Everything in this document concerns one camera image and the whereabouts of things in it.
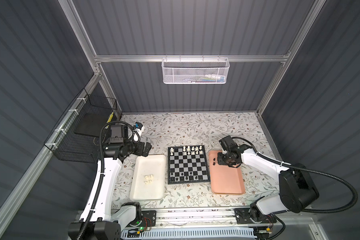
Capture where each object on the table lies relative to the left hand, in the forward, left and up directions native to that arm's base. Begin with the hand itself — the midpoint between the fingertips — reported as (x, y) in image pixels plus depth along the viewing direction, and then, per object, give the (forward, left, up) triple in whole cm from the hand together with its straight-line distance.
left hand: (141, 144), depth 76 cm
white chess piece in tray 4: (-11, -2, -21) cm, 24 cm away
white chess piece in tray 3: (-12, 0, -21) cm, 24 cm away
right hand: (-3, -45, -18) cm, 49 cm away
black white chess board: (-3, -24, -21) cm, 32 cm away
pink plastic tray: (-13, -45, -21) cm, 52 cm away
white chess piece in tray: (-9, 0, -21) cm, 23 cm away
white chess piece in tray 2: (-9, -3, -21) cm, 23 cm away
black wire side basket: (+2, +31, +5) cm, 32 cm away
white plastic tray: (-9, -1, -22) cm, 24 cm away
